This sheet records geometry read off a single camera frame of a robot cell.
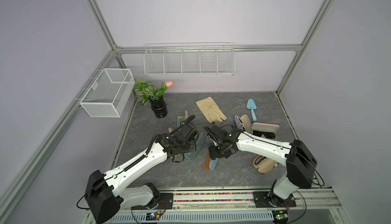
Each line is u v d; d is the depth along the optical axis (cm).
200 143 87
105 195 38
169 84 89
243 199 75
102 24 81
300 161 44
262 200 74
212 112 108
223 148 60
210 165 79
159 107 100
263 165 83
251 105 112
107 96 82
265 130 97
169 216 71
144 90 85
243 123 101
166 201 74
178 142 58
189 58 98
